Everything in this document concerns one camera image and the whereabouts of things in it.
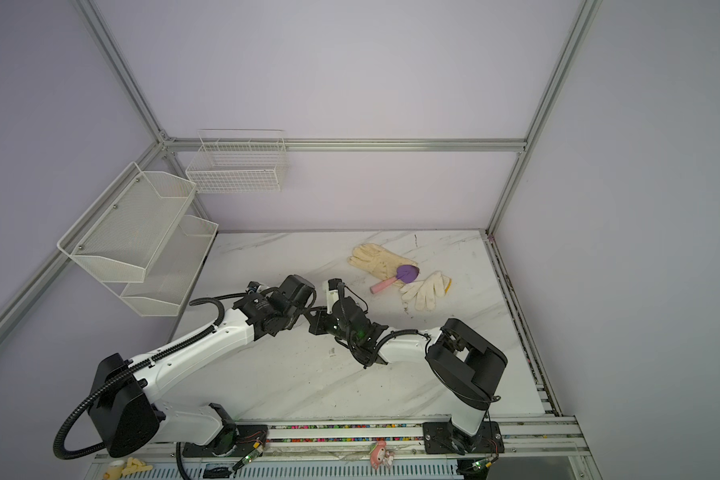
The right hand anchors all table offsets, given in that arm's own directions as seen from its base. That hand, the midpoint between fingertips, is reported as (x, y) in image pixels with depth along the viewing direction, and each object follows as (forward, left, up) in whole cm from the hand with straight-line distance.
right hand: (300, 312), depth 80 cm
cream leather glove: (+31, -22, -15) cm, 41 cm away
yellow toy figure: (-35, +40, -13) cm, 54 cm away
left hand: (+3, 0, 0) cm, 3 cm away
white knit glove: (+17, -37, -15) cm, 44 cm away
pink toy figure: (-31, -22, -13) cm, 40 cm away
